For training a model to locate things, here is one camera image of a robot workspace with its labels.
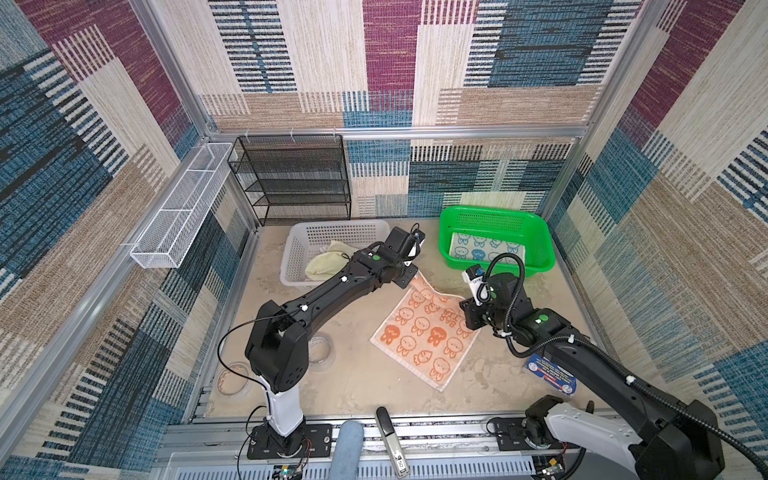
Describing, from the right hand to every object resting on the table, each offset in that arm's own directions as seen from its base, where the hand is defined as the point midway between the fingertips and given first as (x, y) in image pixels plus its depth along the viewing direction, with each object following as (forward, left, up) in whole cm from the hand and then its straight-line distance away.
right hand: (463, 308), depth 81 cm
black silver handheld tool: (-32, +19, -10) cm, 39 cm away
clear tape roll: (-6, +40, -13) cm, 42 cm away
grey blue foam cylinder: (-32, +31, -10) cm, 45 cm away
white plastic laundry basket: (+34, +49, -7) cm, 60 cm away
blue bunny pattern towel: (+30, -15, -12) cm, 35 cm away
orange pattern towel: (0, +10, -14) cm, 17 cm away
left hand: (+13, +15, +4) cm, 20 cm away
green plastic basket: (+27, -33, -12) cm, 45 cm away
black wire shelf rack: (+51, +52, +6) cm, 73 cm away
